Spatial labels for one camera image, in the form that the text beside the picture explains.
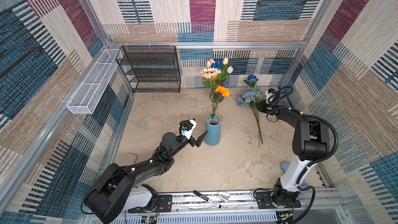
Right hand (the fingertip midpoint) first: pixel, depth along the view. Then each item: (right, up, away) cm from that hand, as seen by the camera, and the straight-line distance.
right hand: (258, 106), depth 100 cm
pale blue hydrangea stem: (-3, +5, +4) cm, 7 cm away
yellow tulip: (-22, +27, -6) cm, 35 cm away
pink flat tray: (-77, -30, -10) cm, 83 cm away
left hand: (-37, -8, -22) cm, 44 cm away
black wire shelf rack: (-72, +26, +11) cm, 77 cm away
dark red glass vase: (-25, +15, 0) cm, 29 cm away
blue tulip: (-26, +26, -6) cm, 37 cm away
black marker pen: (-34, -44, -26) cm, 61 cm away
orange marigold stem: (-26, +6, +9) cm, 28 cm away
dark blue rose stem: (-1, +18, +9) cm, 20 cm away
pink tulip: (-30, +27, -5) cm, 41 cm away
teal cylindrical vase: (-30, -16, -18) cm, 39 cm away
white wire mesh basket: (-89, +3, -29) cm, 93 cm away
